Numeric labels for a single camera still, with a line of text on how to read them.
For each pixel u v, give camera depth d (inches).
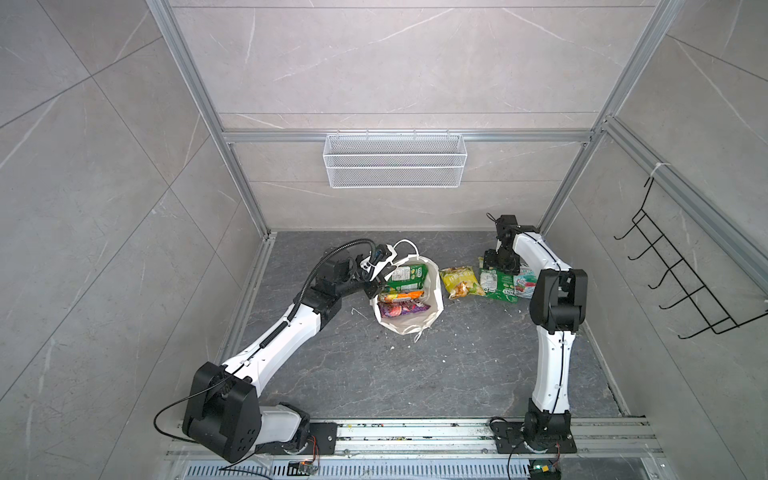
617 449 30.0
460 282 38.7
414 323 33.1
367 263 25.3
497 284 39.7
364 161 39.7
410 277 37.1
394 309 34.6
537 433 25.9
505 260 34.5
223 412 15.8
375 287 26.7
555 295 23.6
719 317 23.0
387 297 34.6
